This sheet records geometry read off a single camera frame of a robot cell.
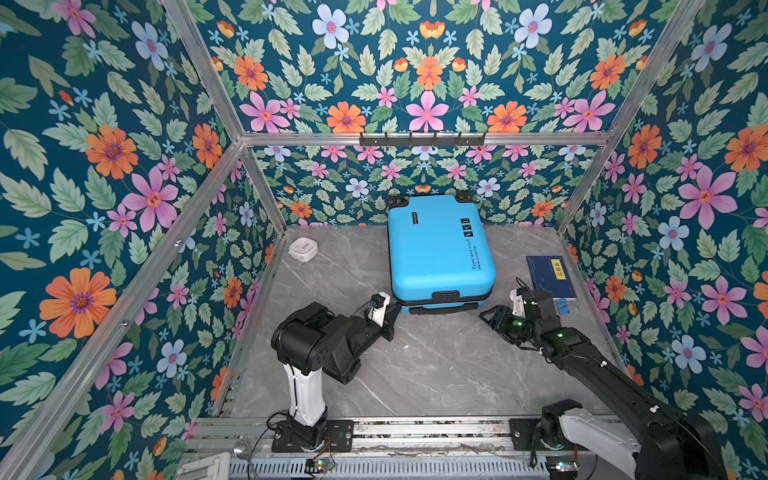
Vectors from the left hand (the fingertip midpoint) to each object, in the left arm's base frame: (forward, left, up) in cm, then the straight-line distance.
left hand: (401, 300), depth 87 cm
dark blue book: (+13, -54, -9) cm, 56 cm away
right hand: (-7, -23, +1) cm, 24 cm away
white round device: (+27, +35, -6) cm, 45 cm away
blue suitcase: (+8, -12, +9) cm, 17 cm away
